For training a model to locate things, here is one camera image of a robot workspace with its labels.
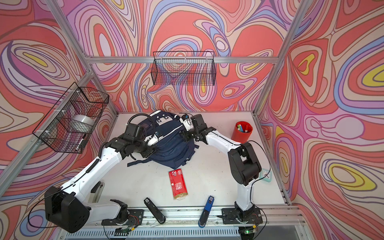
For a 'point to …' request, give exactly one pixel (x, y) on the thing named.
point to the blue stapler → (203, 220)
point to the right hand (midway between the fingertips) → (182, 136)
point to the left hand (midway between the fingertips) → (153, 143)
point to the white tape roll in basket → (82, 123)
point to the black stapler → (159, 216)
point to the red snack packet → (178, 184)
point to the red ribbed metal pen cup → (242, 132)
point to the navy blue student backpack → (175, 144)
